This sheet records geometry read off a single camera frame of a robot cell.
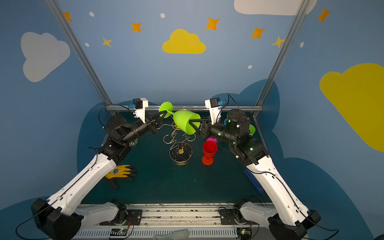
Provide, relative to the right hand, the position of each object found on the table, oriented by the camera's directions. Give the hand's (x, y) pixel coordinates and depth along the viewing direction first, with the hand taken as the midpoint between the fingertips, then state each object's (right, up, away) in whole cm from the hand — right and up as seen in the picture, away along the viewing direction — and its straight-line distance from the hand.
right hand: (193, 119), depth 58 cm
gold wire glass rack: (-9, -19, +38) cm, 44 cm away
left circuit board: (-36, -55, +14) cm, 67 cm away
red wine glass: (+10, -17, +32) cm, 38 cm away
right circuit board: (+26, -56, +15) cm, 64 cm away
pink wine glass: (+11, -10, +29) cm, 33 cm away
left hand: (-13, +4, +4) cm, 14 cm away
